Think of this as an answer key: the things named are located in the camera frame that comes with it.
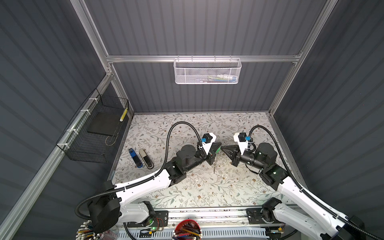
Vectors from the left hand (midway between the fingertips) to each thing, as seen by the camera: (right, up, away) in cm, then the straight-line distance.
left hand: (220, 142), depth 68 cm
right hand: (+2, -4, +1) cm, 4 cm away
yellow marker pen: (-51, +12, +12) cm, 54 cm away
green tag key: (-1, -3, -1) cm, 4 cm away
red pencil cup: (-15, -40, -1) cm, 42 cm away
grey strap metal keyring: (-3, -8, -5) cm, 10 cm away
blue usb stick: (-46, -16, +23) cm, 54 cm away
